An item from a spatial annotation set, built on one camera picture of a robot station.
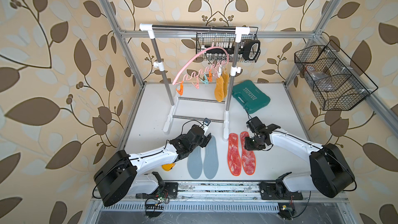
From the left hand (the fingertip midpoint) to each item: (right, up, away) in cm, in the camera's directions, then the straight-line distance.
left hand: (206, 130), depth 83 cm
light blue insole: (-6, -18, -1) cm, 19 cm away
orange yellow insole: (+8, +21, +10) cm, 25 cm away
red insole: (+16, -17, +1) cm, 23 cm away
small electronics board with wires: (+37, -34, -13) cm, 52 cm away
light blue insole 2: (+3, -16, +1) cm, 16 cm away
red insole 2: (+23, -17, -1) cm, 29 cm away
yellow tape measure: (-20, -19, -3) cm, 27 cm away
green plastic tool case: (+31, +19, +24) cm, 44 cm away
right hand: (+24, -10, +4) cm, 27 cm away
